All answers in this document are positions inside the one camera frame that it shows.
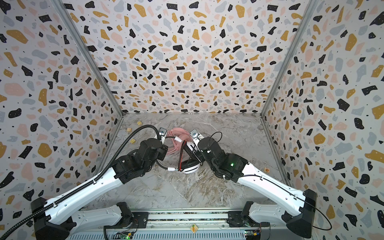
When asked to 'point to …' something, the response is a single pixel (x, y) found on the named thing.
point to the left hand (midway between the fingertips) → (161, 138)
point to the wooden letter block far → (139, 123)
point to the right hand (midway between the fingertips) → (199, 138)
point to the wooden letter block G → (132, 141)
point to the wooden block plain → (129, 130)
